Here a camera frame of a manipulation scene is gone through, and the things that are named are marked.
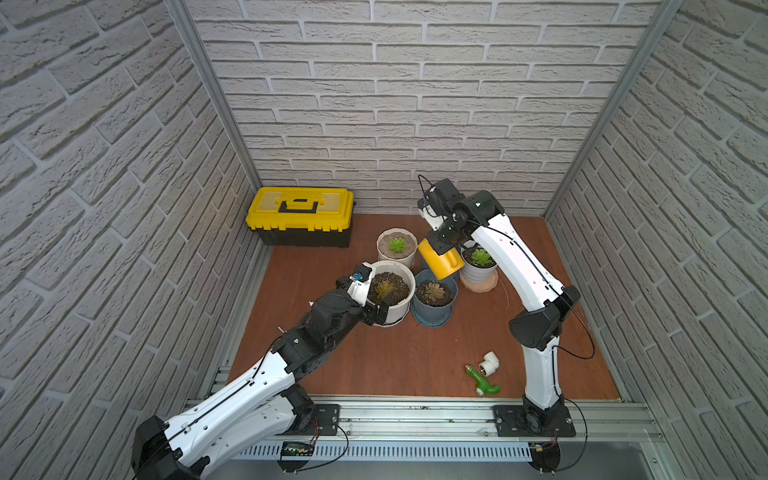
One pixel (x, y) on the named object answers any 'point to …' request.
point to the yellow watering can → (442, 265)
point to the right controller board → (545, 456)
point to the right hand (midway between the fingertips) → (445, 239)
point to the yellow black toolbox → (302, 217)
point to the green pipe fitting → (483, 386)
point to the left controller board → (295, 449)
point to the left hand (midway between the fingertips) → (371, 275)
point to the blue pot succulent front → (433, 299)
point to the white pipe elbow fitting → (490, 364)
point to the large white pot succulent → (394, 282)
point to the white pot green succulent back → (397, 244)
